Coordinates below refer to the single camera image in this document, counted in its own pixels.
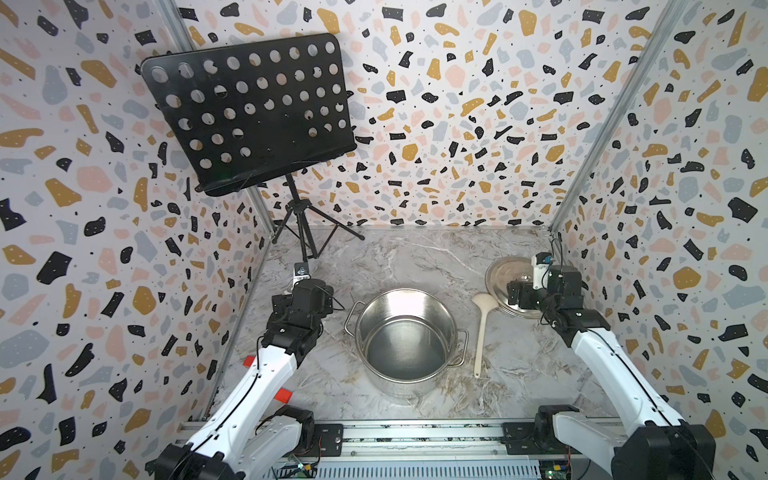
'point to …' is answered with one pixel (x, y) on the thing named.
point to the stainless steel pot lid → (507, 270)
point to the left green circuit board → (299, 470)
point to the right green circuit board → (553, 469)
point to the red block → (283, 395)
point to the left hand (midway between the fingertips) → (305, 292)
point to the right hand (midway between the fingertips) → (525, 284)
